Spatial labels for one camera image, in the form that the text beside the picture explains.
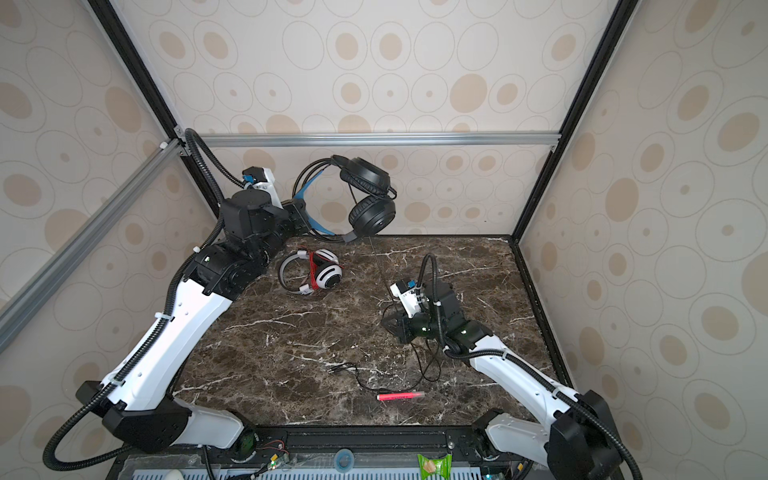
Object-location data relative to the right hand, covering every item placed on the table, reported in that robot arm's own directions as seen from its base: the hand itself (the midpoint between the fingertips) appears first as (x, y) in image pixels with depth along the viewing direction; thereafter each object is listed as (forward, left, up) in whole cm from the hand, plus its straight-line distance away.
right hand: (385, 322), depth 76 cm
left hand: (+13, +15, +30) cm, 36 cm away
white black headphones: (+24, +19, -9) cm, 32 cm away
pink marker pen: (-13, -5, -18) cm, 22 cm away
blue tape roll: (-28, +10, -17) cm, 34 cm away
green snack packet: (-30, -11, -15) cm, 35 cm away
